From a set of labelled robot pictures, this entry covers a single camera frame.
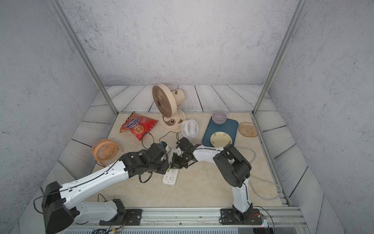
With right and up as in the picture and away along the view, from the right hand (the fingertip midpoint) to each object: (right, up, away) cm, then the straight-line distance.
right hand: (170, 168), depth 87 cm
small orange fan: (-40, +11, +2) cm, 41 cm away
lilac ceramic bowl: (+34, +31, +27) cm, 53 cm away
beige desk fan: (-2, +39, +4) cm, 40 cm away
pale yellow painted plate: (+32, +16, +15) cm, 39 cm away
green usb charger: (-1, +17, -17) cm, 24 cm away
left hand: (+1, +4, -11) cm, 11 cm away
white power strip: (0, -4, -2) cm, 4 cm away
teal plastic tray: (+42, +24, +25) cm, 54 cm away
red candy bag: (-25, +26, +18) cm, 40 cm away
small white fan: (+11, +23, +11) cm, 28 cm away
